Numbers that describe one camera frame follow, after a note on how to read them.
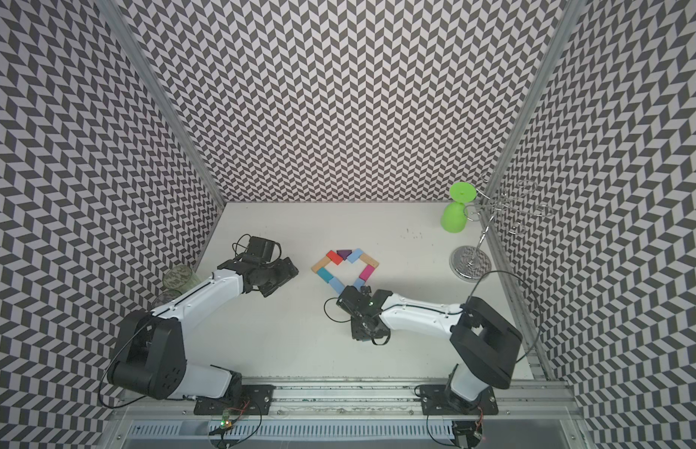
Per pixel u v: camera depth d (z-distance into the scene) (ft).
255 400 2.41
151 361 1.37
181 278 2.87
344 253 3.31
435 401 2.44
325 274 3.25
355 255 3.26
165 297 3.03
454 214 2.71
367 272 3.18
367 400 2.47
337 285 3.16
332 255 3.35
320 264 3.24
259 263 2.27
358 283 3.13
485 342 1.42
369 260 3.35
